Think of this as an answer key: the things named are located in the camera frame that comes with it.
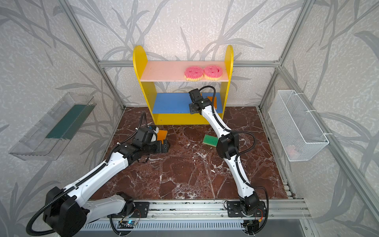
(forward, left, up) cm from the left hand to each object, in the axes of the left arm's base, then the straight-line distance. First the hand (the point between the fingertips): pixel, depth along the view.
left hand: (164, 145), depth 81 cm
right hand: (+30, -18, +1) cm, 35 cm away
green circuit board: (-35, +17, -18) cm, 42 cm away
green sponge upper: (+11, -28, -12) cm, 32 cm away
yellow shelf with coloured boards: (+30, -2, -1) cm, 30 cm away
